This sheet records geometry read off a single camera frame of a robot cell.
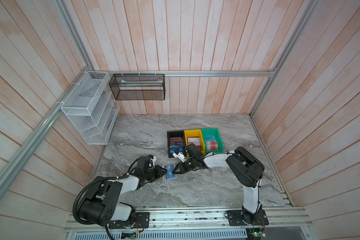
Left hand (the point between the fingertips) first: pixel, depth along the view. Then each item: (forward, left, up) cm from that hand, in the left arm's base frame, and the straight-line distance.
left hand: (166, 173), depth 88 cm
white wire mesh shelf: (+23, +39, +34) cm, 56 cm away
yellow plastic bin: (+27, -19, +1) cm, 34 cm away
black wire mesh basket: (+54, +21, +24) cm, 63 cm away
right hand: (+1, -4, 0) cm, 5 cm away
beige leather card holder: (-1, -2, 0) cm, 2 cm away
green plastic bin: (+25, -32, 0) cm, 40 cm away
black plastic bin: (+23, -5, +2) cm, 24 cm away
